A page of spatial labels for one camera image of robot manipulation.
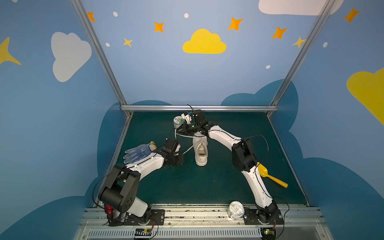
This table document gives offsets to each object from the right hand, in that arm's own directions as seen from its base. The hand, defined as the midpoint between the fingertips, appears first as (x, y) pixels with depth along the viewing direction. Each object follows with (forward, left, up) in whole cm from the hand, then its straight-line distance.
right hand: (175, 130), depth 92 cm
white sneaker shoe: (-5, -16, -6) cm, 18 cm away
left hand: (-14, -5, -11) cm, 19 cm away
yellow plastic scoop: (-18, -56, -16) cm, 61 cm away
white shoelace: (-1, 0, -3) cm, 3 cm away
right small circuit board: (-49, -51, -19) cm, 73 cm away
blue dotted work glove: (-11, +27, -14) cm, 32 cm away
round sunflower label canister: (+14, +1, -7) cm, 15 cm away
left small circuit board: (-52, +11, -17) cm, 56 cm away
